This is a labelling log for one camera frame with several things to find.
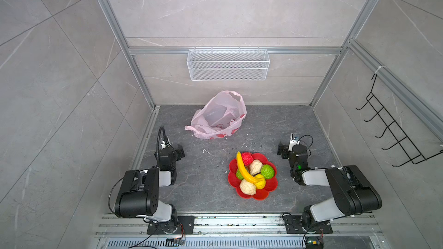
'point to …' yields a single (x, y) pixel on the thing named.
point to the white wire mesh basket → (228, 64)
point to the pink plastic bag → (220, 117)
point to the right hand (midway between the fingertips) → (289, 141)
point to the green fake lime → (267, 171)
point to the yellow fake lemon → (261, 185)
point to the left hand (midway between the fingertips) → (169, 143)
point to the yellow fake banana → (244, 171)
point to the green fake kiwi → (239, 176)
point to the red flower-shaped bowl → (261, 194)
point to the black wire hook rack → (414, 155)
